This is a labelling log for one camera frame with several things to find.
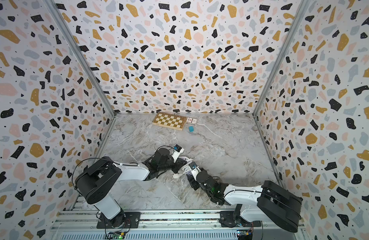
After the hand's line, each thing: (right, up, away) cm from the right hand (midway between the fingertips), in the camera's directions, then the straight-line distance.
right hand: (191, 173), depth 84 cm
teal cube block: (0, +25, +27) cm, 37 cm away
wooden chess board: (-16, +31, +30) cm, 46 cm away
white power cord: (-4, +2, +3) cm, 5 cm away
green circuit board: (-35, -25, -14) cm, 45 cm away
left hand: (-2, +5, +4) cm, 7 cm away
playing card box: (0, +31, +32) cm, 45 cm away
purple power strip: (-1, -1, -1) cm, 2 cm away
